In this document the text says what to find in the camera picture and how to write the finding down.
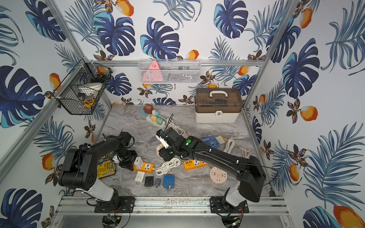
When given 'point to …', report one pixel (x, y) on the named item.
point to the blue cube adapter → (168, 181)
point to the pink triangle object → (153, 74)
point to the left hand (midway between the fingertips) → (137, 161)
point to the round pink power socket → (217, 175)
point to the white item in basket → (92, 88)
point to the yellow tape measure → (88, 102)
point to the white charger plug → (139, 176)
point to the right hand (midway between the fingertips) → (164, 149)
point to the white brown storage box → (218, 105)
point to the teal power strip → (157, 114)
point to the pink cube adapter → (158, 148)
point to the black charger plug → (148, 181)
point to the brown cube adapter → (148, 108)
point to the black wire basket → (80, 92)
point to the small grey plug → (157, 182)
